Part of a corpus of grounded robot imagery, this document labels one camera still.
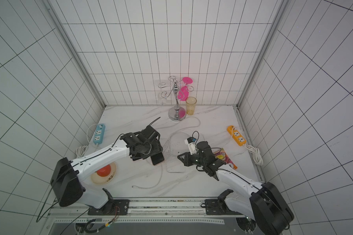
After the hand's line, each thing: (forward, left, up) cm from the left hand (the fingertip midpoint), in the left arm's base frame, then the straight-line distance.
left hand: (155, 153), depth 80 cm
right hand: (-2, -11, -1) cm, 11 cm away
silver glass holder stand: (+39, -11, -11) cm, 42 cm away
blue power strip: (+19, +43, -10) cm, 48 cm away
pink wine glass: (+45, -16, +7) cm, 48 cm away
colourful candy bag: (+3, -40, -8) cm, 41 cm away
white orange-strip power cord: (+2, -62, -9) cm, 62 cm away
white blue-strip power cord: (+7, +51, -12) cm, 53 cm away
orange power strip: (+18, -52, -8) cm, 56 cm away
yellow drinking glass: (+42, -22, 0) cm, 47 cm away
